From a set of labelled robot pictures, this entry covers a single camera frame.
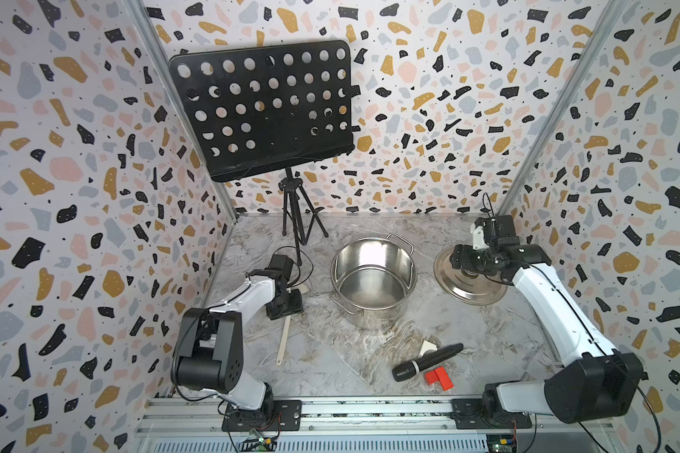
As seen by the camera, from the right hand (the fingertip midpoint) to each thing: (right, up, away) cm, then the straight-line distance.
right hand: (460, 258), depth 82 cm
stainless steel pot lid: (+9, -11, +18) cm, 22 cm away
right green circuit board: (+6, -46, -10) cm, 48 cm away
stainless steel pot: (-25, -9, +18) cm, 32 cm away
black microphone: (-17, -31, -4) cm, 35 cm away
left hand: (-50, -17, +9) cm, 53 cm away
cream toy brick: (-9, -26, +2) cm, 28 cm away
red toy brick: (-7, -33, -1) cm, 34 cm away
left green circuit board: (-54, -46, -11) cm, 72 cm away
